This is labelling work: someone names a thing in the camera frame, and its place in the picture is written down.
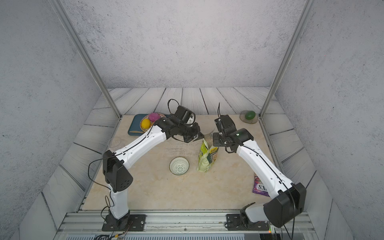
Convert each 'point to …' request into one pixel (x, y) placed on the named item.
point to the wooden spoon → (137, 131)
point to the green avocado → (250, 115)
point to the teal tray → (135, 128)
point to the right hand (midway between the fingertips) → (220, 138)
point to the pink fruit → (154, 116)
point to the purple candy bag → (258, 187)
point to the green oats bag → (207, 156)
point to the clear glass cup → (115, 142)
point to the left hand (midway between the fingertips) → (208, 136)
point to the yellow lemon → (145, 123)
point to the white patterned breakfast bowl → (179, 165)
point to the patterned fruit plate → (162, 115)
